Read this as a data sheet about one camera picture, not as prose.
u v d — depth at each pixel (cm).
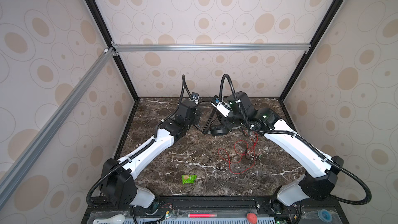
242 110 49
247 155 90
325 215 71
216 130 75
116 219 70
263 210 73
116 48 90
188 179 80
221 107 60
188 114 59
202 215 70
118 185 40
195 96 67
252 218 68
